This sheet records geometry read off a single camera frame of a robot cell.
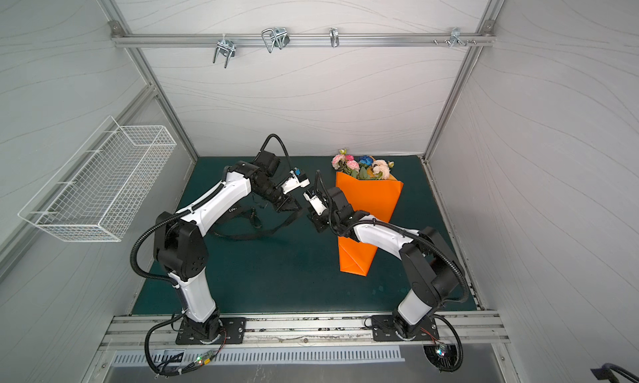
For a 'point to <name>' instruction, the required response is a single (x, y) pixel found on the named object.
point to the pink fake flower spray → (339, 164)
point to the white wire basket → (99, 192)
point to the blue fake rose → (365, 161)
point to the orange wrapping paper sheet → (374, 198)
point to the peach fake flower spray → (381, 169)
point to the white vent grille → (277, 355)
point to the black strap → (253, 236)
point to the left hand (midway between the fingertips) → (302, 203)
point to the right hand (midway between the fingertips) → (315, 206)
